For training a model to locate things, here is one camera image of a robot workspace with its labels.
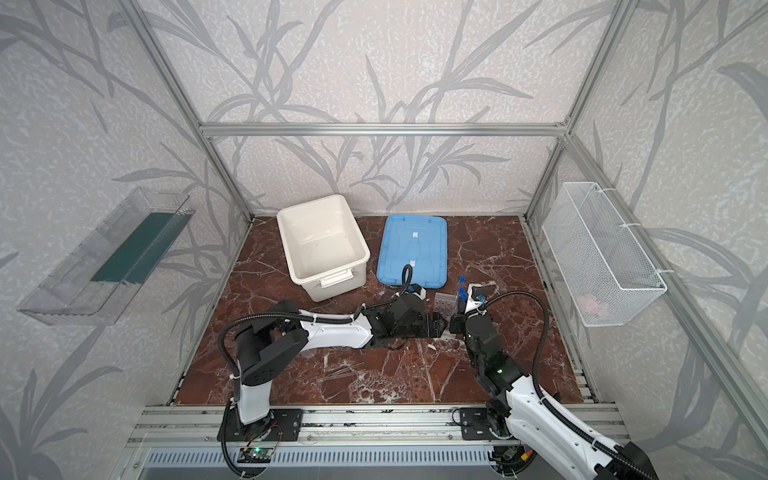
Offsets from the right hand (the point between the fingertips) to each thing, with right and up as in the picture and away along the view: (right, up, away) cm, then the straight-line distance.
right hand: (461, 291), depth 83 cm
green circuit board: (-52, -38, -12) cm, 65 cm away
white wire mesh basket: (+26, +7, -22) cm, 35 cm away
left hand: (-5, -8, +2) cm, 10 cm away
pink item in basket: (+30, -2, -10) cm, 32 cm away
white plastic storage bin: (-47, +11, +28) cm, 55 cm away
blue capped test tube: (+2, +1, -15) cm, 15 cm away
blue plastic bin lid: (-10, +14, +29) cm, 34 cm away
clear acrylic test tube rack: (-3, -6, +10) cm, 12 cm away
